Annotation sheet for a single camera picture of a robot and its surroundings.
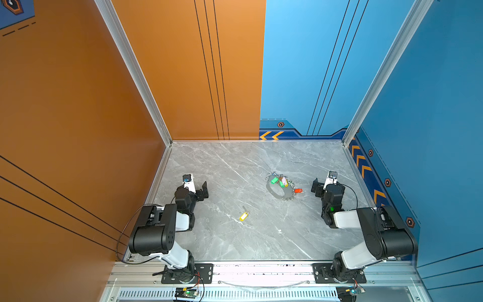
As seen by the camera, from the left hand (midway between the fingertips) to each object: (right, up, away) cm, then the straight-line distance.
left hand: (196, 181), depth 93 cm
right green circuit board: (+64, -40, -23) cm, 79 cm away
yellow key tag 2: (+47, -3, +6) cm, 47 cm away
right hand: (+64, 0, 0) cm, 64 cm away
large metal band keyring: (+47, -7, +4) cm, 48 cm away
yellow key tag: (+24, -16, -4) cm, 29 cm away
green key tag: (+40, -1, +9) cm, 41 cm away
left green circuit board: (+2, -40, -22) cm, 46 cm away
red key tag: (+52, -5, +3) cm, 53 cm away
